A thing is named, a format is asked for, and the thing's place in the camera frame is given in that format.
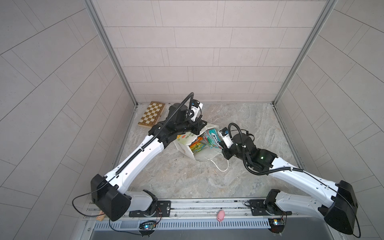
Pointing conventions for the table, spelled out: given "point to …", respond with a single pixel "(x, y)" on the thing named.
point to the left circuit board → (147, 228)
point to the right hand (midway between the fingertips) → (218, 143)
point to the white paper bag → (182, 141)
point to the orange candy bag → (197, 145)
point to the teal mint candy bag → (212, 138)
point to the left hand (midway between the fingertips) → (210, 122)
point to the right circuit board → (277, 225)
